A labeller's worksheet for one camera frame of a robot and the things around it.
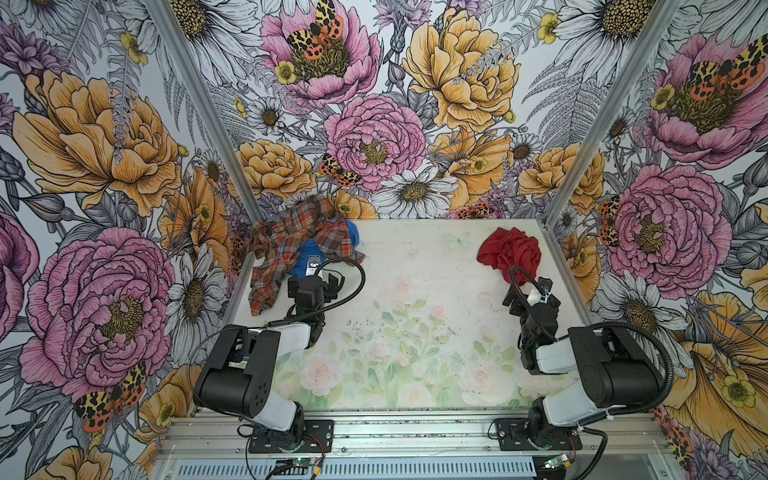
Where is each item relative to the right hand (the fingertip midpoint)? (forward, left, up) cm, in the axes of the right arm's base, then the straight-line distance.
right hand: (527, 292), depth 91 cm
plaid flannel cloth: (+20, +80, +1) cm, 82 cm away
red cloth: (+21, 0, -4) cm, 21 cm away
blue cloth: (+23, +70, -2) cm, 73 cm away
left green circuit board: (-40, +65, -10) cm, 77 cm away
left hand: (+5, +65, +1) cm, 65 cm away
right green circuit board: (-41, +2, -9) cm, 42 cm away
